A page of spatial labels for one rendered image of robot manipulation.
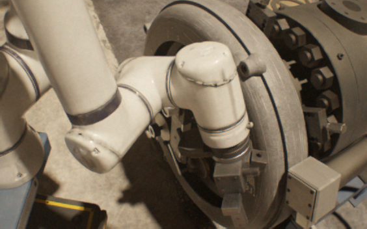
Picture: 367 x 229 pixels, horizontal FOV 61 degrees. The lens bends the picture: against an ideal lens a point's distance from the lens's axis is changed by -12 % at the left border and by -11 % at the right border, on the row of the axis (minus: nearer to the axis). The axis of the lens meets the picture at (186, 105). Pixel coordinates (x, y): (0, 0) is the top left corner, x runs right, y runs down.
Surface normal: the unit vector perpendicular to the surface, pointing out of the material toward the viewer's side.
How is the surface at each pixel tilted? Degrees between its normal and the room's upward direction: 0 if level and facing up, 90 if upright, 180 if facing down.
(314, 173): 22
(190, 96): 89
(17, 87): 61
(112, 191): 0
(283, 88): 33
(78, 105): 81
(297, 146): 53
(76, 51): 71
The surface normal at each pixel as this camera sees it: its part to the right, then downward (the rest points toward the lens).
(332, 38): 0.22, -0.48
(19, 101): 0.89, 0.34
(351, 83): 0.42, -0.01
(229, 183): -0.21, 0.61
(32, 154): 0.95, -0.10
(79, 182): 0.09, -0.69
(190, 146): -0.29, -0.79
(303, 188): -0.86, 0.31
